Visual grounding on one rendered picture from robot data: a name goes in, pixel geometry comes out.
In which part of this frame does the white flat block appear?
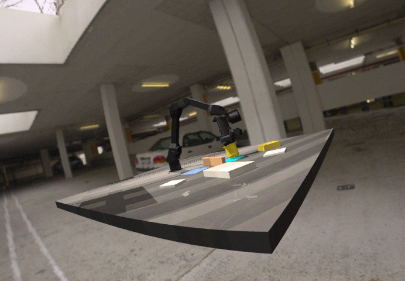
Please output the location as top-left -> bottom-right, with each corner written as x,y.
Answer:
160,179 -> 186,189

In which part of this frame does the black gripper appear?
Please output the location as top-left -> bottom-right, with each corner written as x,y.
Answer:
219,125 -> 236,146

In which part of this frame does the yellow cup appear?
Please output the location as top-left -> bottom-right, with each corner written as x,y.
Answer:
224,142 -> 239,159

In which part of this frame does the beige flat block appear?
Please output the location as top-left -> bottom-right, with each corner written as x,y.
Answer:
203,161 -> 256,179

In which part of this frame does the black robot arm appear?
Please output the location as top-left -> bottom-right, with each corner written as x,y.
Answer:
166,97 -> 242,172

